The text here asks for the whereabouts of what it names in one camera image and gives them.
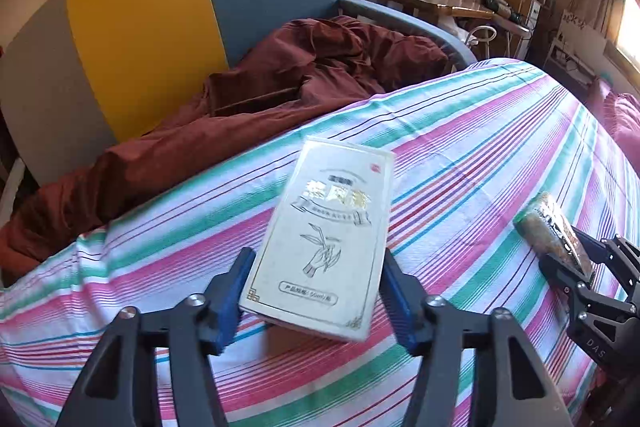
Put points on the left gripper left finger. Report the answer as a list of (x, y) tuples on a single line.
[(118, 384)]

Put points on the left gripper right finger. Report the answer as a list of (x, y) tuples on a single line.
[(511, 386)]

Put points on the striped bed sheet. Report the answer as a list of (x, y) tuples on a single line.
[(471, 149)]

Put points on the grey yellow blue headboard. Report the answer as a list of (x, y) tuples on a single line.
[(83, 75)]

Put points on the maroon blanket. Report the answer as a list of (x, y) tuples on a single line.
[(305, 69)]

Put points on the white medicine box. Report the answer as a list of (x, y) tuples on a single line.
[(320, 262)]

